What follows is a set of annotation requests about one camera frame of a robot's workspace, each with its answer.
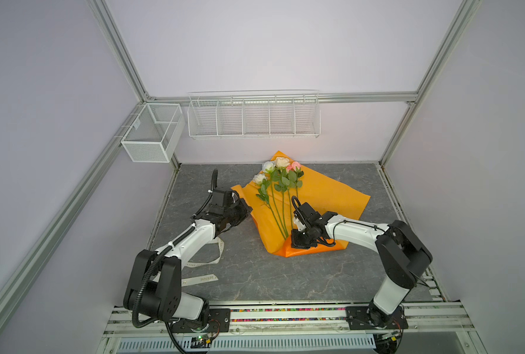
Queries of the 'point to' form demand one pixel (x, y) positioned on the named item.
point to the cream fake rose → (282, 163)
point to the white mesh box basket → (154, 133)
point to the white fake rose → (266, 193)
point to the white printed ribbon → (211, 277)
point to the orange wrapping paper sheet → (328, 194)
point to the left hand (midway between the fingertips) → (254, 209)
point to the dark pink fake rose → (296, 165)
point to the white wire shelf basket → (254, 114)
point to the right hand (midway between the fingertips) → (292, 246)
